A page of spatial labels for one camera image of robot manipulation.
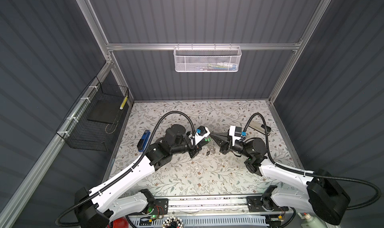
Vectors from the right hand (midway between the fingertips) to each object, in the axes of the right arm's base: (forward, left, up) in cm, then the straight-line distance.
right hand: (212, 136), depth 64 cm
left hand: (+1, +2, -4) cm, 5 cm away
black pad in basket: (+15, +53, +1) cm, 55 cm away
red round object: (-29, +43, -29) cm, 59 cm away
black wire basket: (+9, +58, -1) cm, 59 cm away
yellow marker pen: (+20, +48, -2) cm, 52 cm away
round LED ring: (-30, +16, -12) cm, 36 cm away
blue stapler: (+12, +41, -26) cm, 50 cm away
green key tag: (0, +2, -3) cm, 3 cm away
